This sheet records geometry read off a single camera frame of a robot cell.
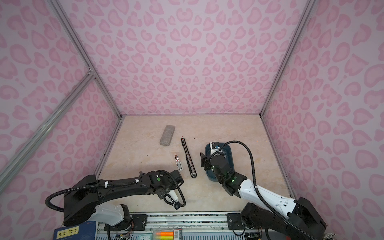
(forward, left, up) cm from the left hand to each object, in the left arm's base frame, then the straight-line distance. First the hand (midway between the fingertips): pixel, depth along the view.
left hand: (172, 181), depth 83 cm
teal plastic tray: (+15, -33, +4) cm, 37 cm away
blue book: (-22, +38, -1) cm, 44 cm away
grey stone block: (+32, +6, -1) cm, 33 cm away
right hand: (+10, -19, +13) cm, 25 cm away
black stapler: (+11, -9, -2) cm, 15 cm away
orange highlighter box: (-24, -3, -2) cm, 25 cm away
